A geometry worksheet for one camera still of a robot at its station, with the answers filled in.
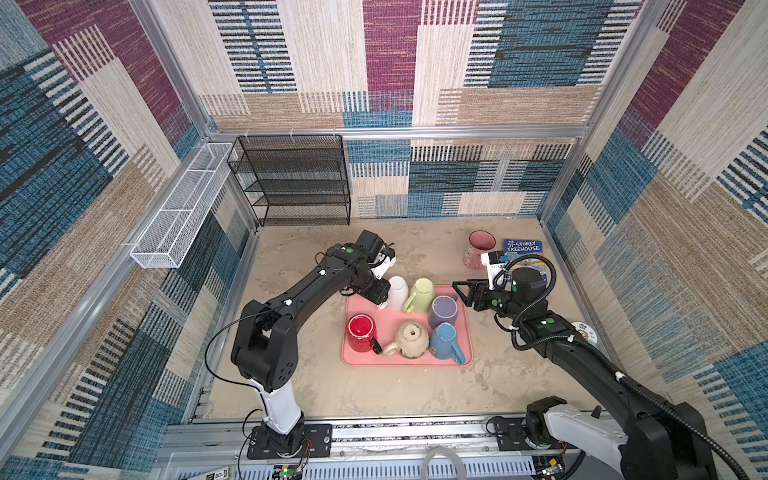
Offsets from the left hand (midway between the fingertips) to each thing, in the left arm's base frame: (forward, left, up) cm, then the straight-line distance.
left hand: (381, 289), depth 87 cm
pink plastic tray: (-5, -2, -11) cm, 12 cm away
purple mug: (-4, -18, -4) cm, 19 cm away
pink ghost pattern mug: (+24, -35, -7) cm, 43 cm away
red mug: (-10, +5, -4) cm, 12 cm away
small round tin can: (-12, -56, -4) cm, 57 cm away
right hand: (-3, -21, +6) cm, 22 cm away
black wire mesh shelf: (+43, +31, +7) cm, 53 cm away
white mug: (0, -5, -4) cm, 6 cm away
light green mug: (-1, -12, -3) cm, 13 cm away
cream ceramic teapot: (-14, -8, -4) cm, 17 cm away
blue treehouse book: (+22, -49, -9) cm, 55 cm away
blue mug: (-15, -16, -3) cm, 22 cm away
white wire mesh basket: (0, +50, +21) cm, 54 cm away
